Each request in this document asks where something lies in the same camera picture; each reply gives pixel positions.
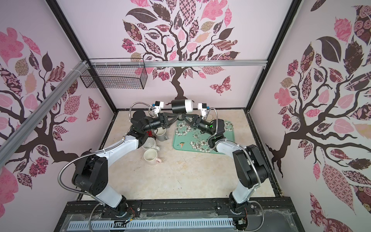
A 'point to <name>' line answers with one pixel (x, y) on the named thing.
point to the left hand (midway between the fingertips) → (178, 118)
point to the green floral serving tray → (189, 138)
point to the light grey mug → (160, 134)
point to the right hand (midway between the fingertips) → (182, 117)
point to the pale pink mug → (150, 156)
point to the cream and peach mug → (209, 118)
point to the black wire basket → (115, 77)
